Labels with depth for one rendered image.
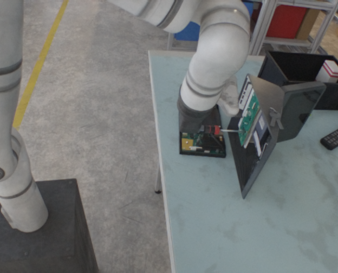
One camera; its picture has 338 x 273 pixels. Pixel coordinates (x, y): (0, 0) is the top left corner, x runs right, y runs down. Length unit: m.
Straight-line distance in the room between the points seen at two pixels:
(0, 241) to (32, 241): 0.08
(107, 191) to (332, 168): 1.36
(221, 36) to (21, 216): 0.62
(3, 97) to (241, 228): 0.55
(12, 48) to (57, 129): 1.87
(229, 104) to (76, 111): 1.97
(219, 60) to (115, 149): 1.76
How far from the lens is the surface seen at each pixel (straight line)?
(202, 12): 0.42
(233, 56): 0.38
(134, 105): 2.44
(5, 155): 0.57
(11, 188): 0.68
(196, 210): 0.67
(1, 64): 0.44
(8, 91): 0.47
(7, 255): 0.83
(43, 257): 0.80
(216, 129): 0.71
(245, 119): 0.76
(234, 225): 0.68
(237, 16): 0.40
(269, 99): 0.68
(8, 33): 0.44
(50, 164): 2.07
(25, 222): 0.80
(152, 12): 0.36
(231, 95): 0.54
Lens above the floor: 1.58
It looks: 46 degrees down
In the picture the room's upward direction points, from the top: 9 degrees clockwise
